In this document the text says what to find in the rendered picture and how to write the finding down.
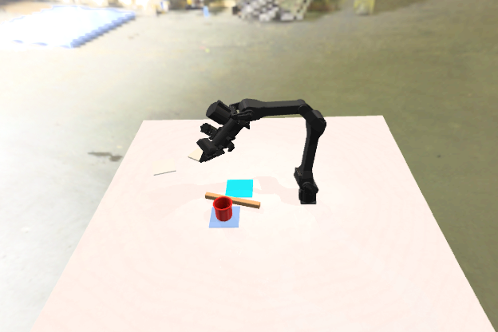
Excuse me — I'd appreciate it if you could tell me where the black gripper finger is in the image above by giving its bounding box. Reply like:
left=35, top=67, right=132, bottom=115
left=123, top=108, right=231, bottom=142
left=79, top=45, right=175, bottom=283
left=204, top=149, right=225, bottom=162
left=200, top=151, right=217, bottom=163

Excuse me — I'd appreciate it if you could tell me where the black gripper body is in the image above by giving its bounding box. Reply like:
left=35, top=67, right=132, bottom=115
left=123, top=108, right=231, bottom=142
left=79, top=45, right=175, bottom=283
left=196, top=126, right=236, bottom=156

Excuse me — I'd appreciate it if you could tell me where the light brown wooden curved rail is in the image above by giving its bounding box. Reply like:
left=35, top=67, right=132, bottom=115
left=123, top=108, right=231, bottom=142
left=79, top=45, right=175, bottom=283
left=205, top=192, right=261, bottom=209

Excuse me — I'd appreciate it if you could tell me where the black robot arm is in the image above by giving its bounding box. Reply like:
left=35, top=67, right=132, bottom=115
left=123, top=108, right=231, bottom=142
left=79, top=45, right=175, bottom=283
left=200, top=99, right=326, bottom=204

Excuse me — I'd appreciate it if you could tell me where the white flat square tile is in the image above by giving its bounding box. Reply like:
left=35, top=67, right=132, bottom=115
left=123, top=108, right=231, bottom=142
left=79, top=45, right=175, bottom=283
left=188, top=148, right=203, bottom=162

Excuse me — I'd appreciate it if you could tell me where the red cup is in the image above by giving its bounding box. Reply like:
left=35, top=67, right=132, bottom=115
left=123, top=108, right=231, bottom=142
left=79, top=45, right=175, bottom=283
left=213, top=196, right=233, bottom=221

